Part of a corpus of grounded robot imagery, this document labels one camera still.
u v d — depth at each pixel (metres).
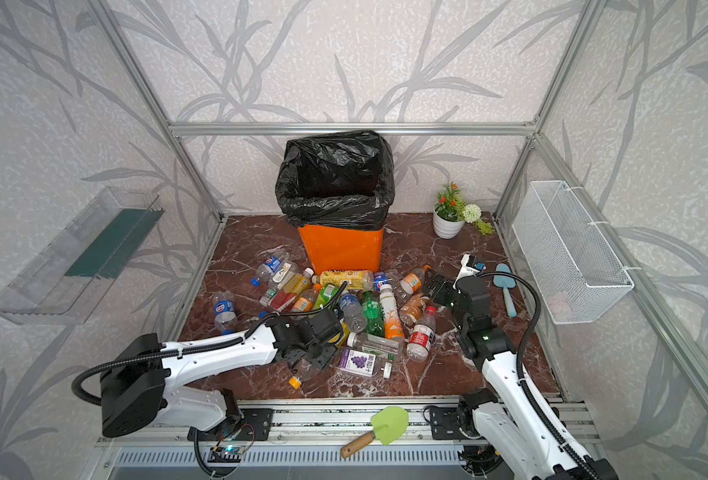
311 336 0.62
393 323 0.87
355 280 0.91
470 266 0.67
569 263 0.64
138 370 0.44
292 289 0.93
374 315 0.89
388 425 0.74
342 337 0.67
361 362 0.81
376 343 0.86
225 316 0.91
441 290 0.69
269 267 1.00
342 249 0.97
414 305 0.90
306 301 0.90
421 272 1.00
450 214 1.09
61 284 0.64
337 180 0.98
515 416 0.47
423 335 0.83
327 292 0.89
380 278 0.97
